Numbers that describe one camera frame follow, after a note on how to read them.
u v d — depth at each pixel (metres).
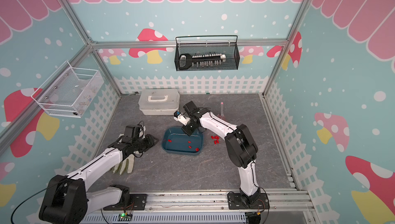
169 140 0.96
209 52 0.92
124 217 0.73
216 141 0.95
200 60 0.89
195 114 0.68
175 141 0.95
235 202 0.74
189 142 0.94
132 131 0.68
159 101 1.00
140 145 0.74
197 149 0.92
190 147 0.92
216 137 0.97
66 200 0.41
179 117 0.82
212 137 0.97
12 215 0.36
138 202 0.75
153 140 0.81
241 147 0.51
